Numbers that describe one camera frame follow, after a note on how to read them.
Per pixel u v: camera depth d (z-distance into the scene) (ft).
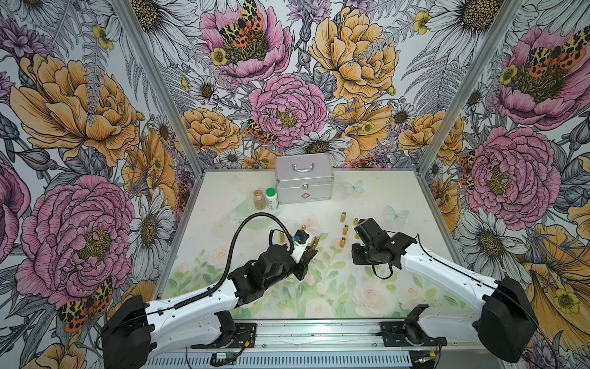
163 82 2.93
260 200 3.43
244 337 2.40
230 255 1.96
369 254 2.27
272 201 3.36
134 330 1.34
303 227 3.07
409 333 2.18
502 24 2.44
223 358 2.38
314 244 2.39
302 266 2.13
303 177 3.38
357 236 2.23
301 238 2.07
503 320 1.31
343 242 3.02
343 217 3.34
